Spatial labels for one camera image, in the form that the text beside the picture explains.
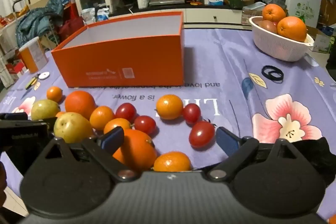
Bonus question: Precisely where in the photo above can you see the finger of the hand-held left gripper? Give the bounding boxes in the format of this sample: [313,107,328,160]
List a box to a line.
[0,112,29,122]

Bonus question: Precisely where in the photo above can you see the orange white carton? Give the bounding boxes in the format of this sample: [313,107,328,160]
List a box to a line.
[19,37,48,74]

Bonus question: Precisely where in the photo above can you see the yellow pear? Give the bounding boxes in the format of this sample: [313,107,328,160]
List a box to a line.
[54,112,94,144]

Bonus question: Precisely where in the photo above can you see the white blue plastic bag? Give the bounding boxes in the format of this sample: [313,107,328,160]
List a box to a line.
[97,8,109,22]

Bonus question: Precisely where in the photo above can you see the orange cardboard box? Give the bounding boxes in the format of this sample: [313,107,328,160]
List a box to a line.
[51,11,185,88]

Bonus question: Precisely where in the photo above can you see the red cherry tomato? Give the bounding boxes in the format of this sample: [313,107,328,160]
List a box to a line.
[189,120,216,148]
[115,103,137,122]
[183,103,201,125]
[134,115,156,136]

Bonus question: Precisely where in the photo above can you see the green pear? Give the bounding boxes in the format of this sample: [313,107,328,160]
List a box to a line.
[31,99,61,121]

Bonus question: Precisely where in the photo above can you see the purple floral tablecloth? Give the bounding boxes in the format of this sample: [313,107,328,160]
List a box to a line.
[0,22,336,224]

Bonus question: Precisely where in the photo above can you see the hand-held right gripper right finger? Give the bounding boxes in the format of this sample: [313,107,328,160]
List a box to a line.
[206,127,305,183]

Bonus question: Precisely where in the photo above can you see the television stand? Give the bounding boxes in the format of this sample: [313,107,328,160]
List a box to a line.
[113,0,252,25]

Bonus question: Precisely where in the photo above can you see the white colander basket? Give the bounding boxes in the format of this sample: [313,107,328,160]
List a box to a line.
[249,16,315,62]

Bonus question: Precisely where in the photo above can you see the blue jacket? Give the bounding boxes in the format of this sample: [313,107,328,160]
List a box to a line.
[16,0,65,48]

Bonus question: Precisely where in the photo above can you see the red packages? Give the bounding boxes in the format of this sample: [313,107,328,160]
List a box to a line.
[5,61,28,80]

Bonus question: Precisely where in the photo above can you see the black cloth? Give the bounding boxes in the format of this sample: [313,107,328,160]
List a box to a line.
[290,137,335,185]

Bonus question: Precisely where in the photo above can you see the small tangerine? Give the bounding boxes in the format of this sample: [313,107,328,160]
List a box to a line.
[46,86,63,103]

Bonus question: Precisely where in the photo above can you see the clear plastic container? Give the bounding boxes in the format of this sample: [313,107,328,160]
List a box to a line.
[241,2,265,25]

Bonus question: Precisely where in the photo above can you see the large orange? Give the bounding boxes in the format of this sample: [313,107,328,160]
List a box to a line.
[277,16,307,43]
[64,91,97,121]
[112,129,158,174]
[262,4,286,23]

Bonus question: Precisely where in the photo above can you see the black hair tie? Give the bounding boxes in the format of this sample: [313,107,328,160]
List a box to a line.
[261,65,284,80]
[268,70,284,83]

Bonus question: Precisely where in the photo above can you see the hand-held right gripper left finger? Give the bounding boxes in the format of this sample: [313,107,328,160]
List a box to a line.
[43,126,142,182]

